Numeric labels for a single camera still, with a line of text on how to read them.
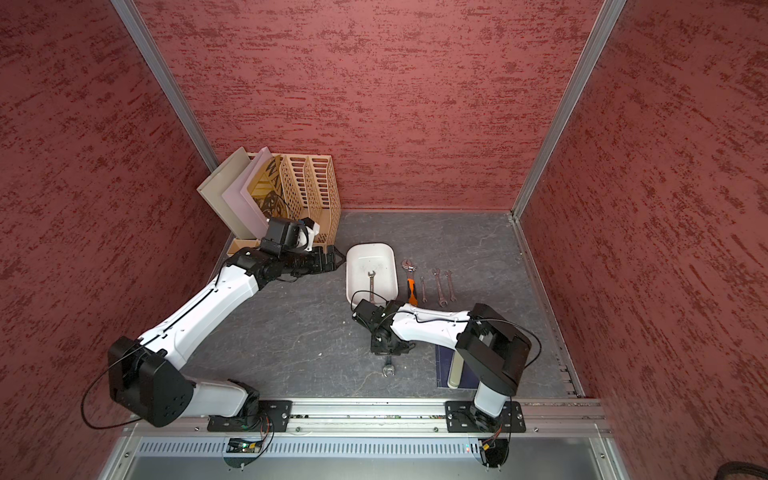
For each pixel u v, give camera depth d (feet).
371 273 3.31
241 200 2.87
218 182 2.92
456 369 2.57
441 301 3.12
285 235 2.03
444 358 2.73
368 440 2.35
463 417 2.42
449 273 3.38
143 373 1.30
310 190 3.61
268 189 3.24
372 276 3.29
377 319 2.22
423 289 3.19
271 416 2.44
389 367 2.65
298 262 2.17
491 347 1.55
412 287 3.19
